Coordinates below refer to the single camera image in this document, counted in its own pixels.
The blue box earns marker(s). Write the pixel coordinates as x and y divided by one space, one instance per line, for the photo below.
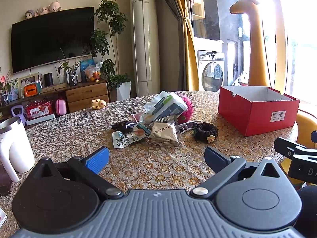
85 65

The orange box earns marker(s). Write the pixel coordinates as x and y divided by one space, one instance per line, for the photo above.
30 90

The black wall television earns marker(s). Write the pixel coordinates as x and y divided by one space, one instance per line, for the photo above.
49 39

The small yellow toy animal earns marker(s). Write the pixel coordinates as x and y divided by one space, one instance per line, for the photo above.
98 104

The small plush doll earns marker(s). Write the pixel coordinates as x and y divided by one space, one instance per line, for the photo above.
244 78

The patterned desktop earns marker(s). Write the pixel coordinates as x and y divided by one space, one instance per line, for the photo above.
74 133

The yellow giraffe figure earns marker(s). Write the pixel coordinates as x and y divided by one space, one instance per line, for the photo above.
257 54

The wooden shelf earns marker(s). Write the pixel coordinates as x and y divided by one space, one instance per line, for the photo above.
198 0

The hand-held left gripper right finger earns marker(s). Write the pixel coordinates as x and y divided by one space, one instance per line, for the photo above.
215 158

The red cardboard box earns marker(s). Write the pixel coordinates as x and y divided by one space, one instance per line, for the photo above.
247 119

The plastic bag with fruit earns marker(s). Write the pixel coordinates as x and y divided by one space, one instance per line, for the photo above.
92 73

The washing machine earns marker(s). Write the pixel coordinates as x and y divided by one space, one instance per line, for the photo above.
210 75

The pink plush ball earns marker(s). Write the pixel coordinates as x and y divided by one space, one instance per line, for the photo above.
188 109

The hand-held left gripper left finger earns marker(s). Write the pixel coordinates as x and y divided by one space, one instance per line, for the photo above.
99 159

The small pink suitcase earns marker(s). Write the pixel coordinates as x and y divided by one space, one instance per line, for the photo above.
60 106

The silver snack packet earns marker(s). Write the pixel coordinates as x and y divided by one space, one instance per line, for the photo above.
163 133

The black snack packet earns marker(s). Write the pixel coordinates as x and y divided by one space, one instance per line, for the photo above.
122 126

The white red card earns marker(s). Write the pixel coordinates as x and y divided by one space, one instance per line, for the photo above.
2 218

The clear pink packet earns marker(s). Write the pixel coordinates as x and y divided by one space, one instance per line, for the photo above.
138 117

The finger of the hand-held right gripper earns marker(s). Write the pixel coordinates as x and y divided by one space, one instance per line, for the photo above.
284 145
314 137

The black hair scrunchie with flower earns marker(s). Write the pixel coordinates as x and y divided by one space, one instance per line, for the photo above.
205 129

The small plant in vase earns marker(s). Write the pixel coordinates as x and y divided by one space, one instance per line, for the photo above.
73 80

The colourful picture card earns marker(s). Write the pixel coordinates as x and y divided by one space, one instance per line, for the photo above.
13 90

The white snack packet orange print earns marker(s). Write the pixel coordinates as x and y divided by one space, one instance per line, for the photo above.
123 141

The wooden television cabinet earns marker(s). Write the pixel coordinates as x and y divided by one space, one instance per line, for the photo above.
84 95

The dark brown wallet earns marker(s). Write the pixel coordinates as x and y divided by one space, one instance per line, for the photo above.
3 183

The pink plush toy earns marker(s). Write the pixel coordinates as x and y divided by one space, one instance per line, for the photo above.
42 11

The white cabinet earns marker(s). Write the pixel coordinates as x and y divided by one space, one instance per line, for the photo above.
208 45

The white sunglasses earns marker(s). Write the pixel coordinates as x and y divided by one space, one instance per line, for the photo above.
183 129

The yellow curtain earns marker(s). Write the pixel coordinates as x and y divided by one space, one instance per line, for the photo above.
192 67

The white plastic packet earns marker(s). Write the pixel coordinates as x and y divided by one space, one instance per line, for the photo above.
168 104

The white mug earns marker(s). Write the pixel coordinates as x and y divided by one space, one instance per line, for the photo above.
14 148

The black speaker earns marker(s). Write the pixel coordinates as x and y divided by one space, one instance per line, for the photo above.
48 79

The tall potted plant white pot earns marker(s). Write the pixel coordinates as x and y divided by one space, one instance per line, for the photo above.
111 17

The white standing air conditioner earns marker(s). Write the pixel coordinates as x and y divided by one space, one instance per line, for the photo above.
145 42

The photo frame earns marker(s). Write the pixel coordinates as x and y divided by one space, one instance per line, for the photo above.
27 80

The grey plush toy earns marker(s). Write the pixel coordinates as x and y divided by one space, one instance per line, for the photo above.
29 14

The beige plush toy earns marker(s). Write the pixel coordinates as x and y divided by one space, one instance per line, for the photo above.
54 6

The pink flowers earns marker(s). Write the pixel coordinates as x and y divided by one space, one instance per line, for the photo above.
5 84

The red gift box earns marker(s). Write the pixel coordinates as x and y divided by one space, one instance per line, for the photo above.
39 110

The purple kettlebell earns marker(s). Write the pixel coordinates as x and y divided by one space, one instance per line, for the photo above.
21 119

